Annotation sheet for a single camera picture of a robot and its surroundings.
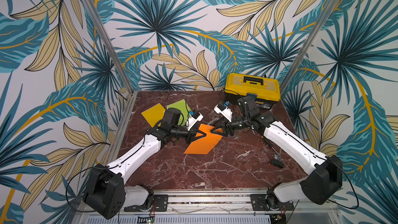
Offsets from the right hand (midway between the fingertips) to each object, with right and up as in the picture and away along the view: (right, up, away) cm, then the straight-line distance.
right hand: (213, 127), depth 73 cm
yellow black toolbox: (+37, +21, +25) cm, 49 cm away
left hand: (-4, -5, +1) cm, 6 cm away
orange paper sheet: (-5, -9, +2) cm, 11 cm away
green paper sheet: (-19, +10, +40) cm, 45 cm away
